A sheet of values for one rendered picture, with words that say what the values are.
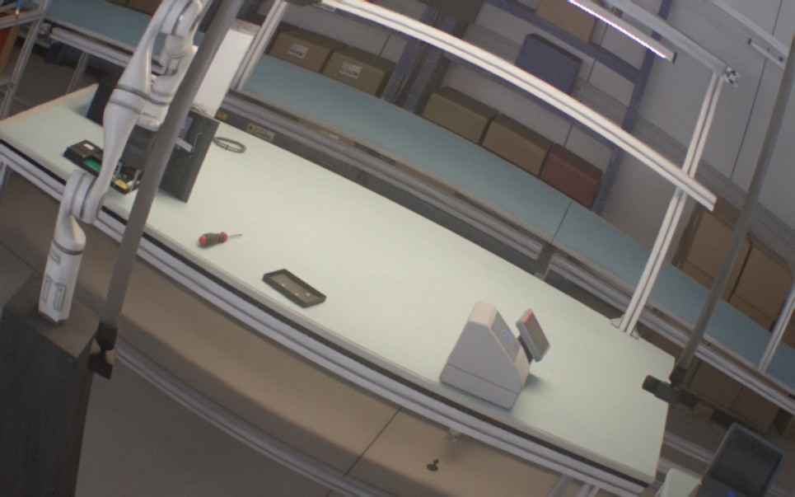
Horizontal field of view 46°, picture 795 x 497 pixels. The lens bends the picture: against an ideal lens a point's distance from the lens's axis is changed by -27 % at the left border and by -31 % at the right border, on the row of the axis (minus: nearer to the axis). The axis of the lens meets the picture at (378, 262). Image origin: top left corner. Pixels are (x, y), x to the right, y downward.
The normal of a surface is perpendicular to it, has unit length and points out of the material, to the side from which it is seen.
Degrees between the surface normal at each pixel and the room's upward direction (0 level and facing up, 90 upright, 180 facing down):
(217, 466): 0
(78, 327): 0
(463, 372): 90
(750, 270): 90
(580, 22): 90
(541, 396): 0
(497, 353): 90
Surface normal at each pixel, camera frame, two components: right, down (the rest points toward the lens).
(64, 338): 0.39, -0.86
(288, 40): -0.27, 0.25
